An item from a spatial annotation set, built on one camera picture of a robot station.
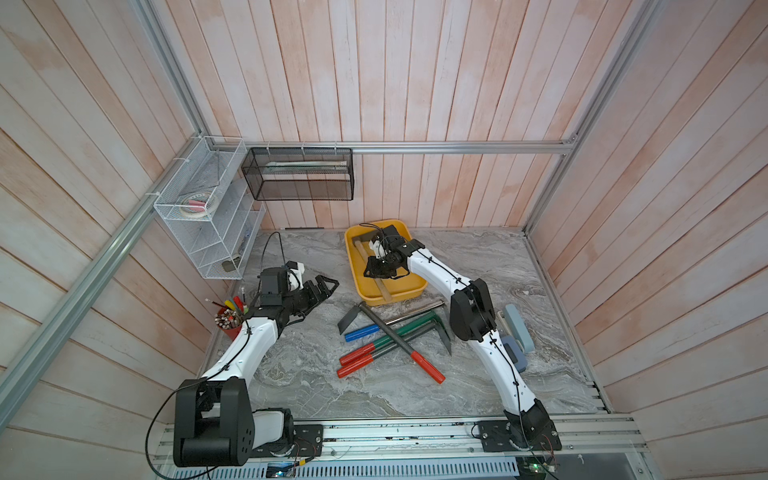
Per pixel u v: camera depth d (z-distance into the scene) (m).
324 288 0.76
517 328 0.88
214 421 0.41
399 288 0.95
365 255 1.02
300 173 1.01
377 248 0.96
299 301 0.73
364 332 0.90
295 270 0.80
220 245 0.78
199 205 0.74
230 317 0.76
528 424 0.64
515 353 0.84
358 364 0.84
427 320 0.93
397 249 0.80
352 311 0.93
